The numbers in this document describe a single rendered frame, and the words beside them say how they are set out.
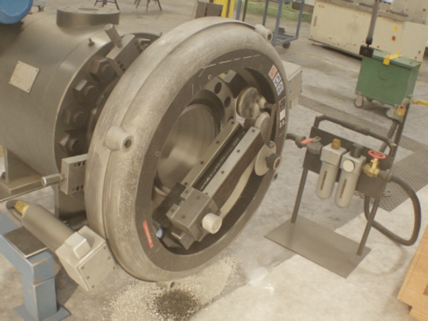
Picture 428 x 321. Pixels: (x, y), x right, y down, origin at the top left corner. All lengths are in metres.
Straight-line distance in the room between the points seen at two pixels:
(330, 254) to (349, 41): 5.75
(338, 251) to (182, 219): 1.13
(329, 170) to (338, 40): 5.84
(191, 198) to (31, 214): 0.42
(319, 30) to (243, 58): 6.83
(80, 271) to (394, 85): 3.76
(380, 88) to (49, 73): 3.55
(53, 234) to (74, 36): 0.60
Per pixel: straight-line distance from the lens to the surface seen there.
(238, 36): 1.15
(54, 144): 1.31
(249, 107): 1.35
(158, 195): 1.30
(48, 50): 1.44
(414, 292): 1.87
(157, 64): 1.01
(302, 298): 1.81
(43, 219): 1.21
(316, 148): 1.98
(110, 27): 1.01
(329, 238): 2.20
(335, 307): 1.82
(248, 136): 1.31
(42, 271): 1.46
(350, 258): 2.11
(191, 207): 1.13
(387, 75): 4.44
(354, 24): 7.52
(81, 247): 1.04
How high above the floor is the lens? 1.12
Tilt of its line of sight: 25 degrees down
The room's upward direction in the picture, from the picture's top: 8 degrees clockwise
